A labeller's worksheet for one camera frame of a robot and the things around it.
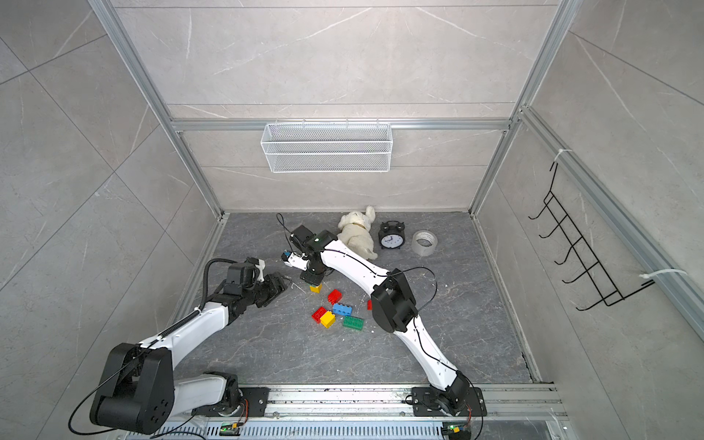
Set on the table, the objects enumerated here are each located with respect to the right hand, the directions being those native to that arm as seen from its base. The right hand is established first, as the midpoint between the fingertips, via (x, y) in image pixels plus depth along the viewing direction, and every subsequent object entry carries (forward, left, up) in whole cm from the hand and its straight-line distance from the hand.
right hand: (316, 274), depth 92 cm
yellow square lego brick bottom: (-14, -5, -5) cm, 16 cm away
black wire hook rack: (-16, -71, +24) cm, 77 cm away
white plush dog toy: (+18, -14, +1) cm, 23 cm away
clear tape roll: (+13, -39, -5) cm, 42 cm away
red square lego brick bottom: (-12, -1, -5) cm, 13 cm away
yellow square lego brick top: (-4, 0, -4) cm, 5 cm away
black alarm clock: (+16, -28, +1) cm, 32 cm away
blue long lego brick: (-11, -9, -4) cm, 15 cm away
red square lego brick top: (-5, -6, -7) cm, 11 cm away
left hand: (-3, +8, +3) cm, 9 cm away
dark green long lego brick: (-15, -13, -6) cm, 21 cm away
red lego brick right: (-8, -18, -7) cm, 21 cm away
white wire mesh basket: (+41, -4, +24) cm, 47 cm away
